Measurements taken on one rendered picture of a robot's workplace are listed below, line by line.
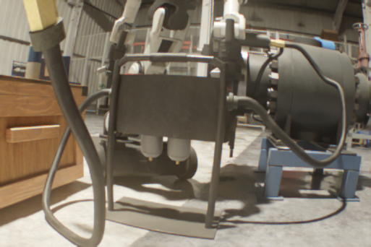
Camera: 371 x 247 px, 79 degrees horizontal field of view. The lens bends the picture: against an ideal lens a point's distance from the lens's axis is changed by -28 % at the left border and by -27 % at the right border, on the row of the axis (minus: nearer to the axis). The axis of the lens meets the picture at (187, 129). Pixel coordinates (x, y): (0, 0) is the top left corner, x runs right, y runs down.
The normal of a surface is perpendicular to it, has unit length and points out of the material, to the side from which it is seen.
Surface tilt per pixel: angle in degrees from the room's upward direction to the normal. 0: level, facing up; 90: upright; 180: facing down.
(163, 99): 90
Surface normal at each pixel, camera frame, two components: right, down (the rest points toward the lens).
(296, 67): -0.15, -0.22
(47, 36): 0.48, 0.58
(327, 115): -0.20, 0.58
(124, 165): 0.55, 0.10
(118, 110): -0.18, 0.05
